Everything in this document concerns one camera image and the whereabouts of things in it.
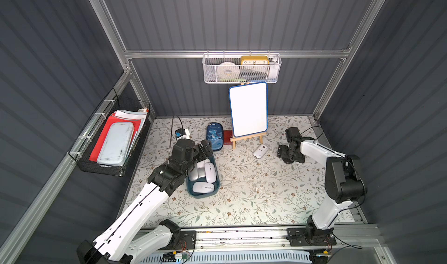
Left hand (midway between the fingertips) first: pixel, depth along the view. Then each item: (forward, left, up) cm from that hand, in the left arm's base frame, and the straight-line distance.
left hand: (204, 144), depth 72 cm
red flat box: (+26, -10, -25) cm, 37 cm away
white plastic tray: (-2, +34, +3) cm, 34 cm away
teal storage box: (-6, +10, -27) cm, 29 cm away
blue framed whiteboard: (+26, -22, -3) cm, 34 cm away
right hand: (+9, -46, -23) cm, 53 cm away
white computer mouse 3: (+14, -30, -27) cm, 42 cm away
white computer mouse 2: (-8, +2, -26) cm, 27 cm away
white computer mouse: (0, -1, -24) cm, 24 cm away
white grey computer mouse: (-1, +8, -26) cm, 28 cm away
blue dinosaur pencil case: (+27, -2, -25) cm, 37 cm away
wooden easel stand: (+18, -14, -20) cm, 31 cm away
